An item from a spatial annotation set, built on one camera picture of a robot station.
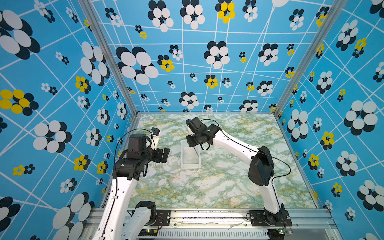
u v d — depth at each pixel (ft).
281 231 2.32
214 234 2.53
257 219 2.37
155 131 2.03
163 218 2.39
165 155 2.10
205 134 2.03
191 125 2.24
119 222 1.28
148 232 2.37
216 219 2.47
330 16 2.33
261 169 1.69
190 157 3.15
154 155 2.03
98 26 2.47
